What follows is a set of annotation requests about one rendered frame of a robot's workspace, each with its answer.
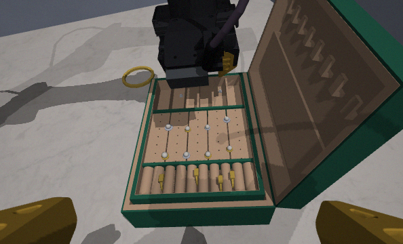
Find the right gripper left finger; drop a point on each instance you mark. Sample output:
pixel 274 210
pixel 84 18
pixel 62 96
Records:
pixel 49 221

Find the green jewelry box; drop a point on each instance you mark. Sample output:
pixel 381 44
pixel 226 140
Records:
pixel 324 90

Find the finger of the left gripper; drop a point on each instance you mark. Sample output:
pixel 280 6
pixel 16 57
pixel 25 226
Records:
pixel 227 64

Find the gold curved band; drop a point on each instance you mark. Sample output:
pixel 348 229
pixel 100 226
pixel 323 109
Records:
pixel 140 84

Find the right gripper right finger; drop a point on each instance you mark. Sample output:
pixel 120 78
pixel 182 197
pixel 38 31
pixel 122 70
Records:
pixel 342 223

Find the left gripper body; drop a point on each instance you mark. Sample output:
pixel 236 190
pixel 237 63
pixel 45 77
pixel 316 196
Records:
pixel 188 9

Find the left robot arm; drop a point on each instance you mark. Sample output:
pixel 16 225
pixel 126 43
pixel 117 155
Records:
pixel 186 51

